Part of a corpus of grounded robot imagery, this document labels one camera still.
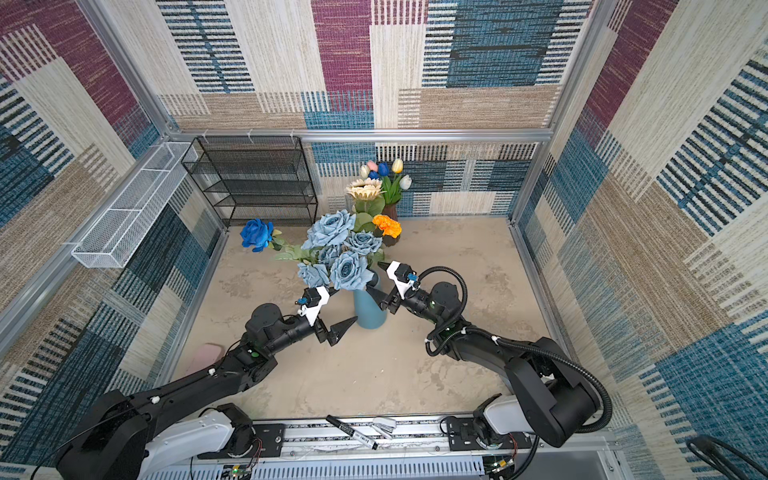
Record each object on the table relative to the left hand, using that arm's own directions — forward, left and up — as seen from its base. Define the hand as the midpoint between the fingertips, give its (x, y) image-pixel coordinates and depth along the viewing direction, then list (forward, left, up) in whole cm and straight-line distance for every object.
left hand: (346, 299), depth 74 cm
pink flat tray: (-6, +41, -19) cm, 46 cm away
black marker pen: (-25, -1, -21) cm, 33 cm away
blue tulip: (+41, -10, +8) cm, 43 cm away
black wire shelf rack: (+51, +37, -2) cm, 63 cm away
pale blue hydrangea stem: (+3, +2, +13) cm, 14 cm away
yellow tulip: (+41, -14, +9) cm, 45 cm away
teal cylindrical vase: (+4, -5, -15) cm, 16 cm away
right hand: (+5, -7, +3) cm, 9 cm away
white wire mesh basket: (+9, +53, +12) cm, 55 cm away
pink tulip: (+42, -6, +9) cm, 44 cm away
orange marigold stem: (+12, -10, +13) cm, 20 cm away
